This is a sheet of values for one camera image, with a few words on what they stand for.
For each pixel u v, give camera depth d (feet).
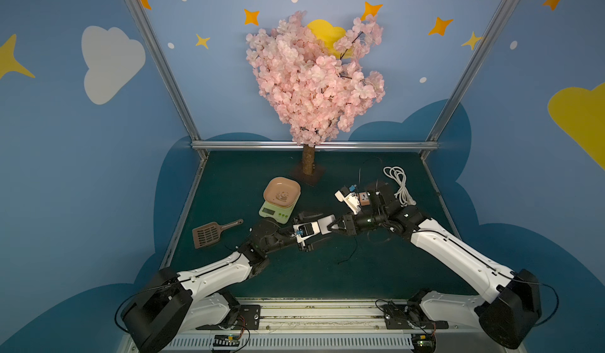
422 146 3.86
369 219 2.10
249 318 2.42
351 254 2.70
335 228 2.35
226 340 2.39
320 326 2.41
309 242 2.20
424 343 2.40
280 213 3.21
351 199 2.26
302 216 2.24
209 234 3.05
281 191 3.34
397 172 3.65
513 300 1.27
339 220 2.22
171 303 1.34
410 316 2.21
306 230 1.92
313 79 1.99
